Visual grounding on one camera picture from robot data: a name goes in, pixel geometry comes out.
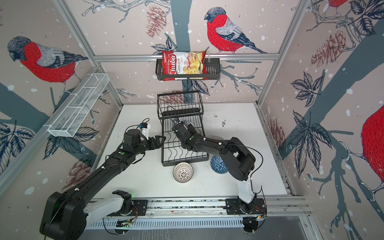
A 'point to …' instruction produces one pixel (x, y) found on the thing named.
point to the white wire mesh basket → (66, 124)
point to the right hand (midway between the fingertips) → (184, 130)
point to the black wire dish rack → (185, 106)
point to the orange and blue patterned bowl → (186, 123)
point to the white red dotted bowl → (183, 172)
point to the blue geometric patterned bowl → (218, 165)
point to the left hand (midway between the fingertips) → (160, 138)
